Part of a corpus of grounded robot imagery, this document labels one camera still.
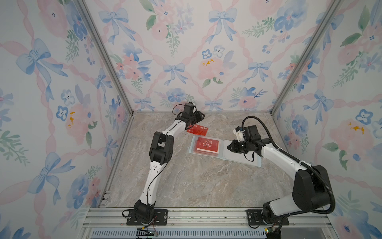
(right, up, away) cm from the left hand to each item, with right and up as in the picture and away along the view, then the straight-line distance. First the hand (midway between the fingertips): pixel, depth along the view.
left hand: (206, 114), depth 105 cm
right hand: (+13, -20, -17) cm, 29 cm away
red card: (+1, -21, -7) cm, 22 cm away
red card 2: (-7, -10, +5) cm, 13 cm away
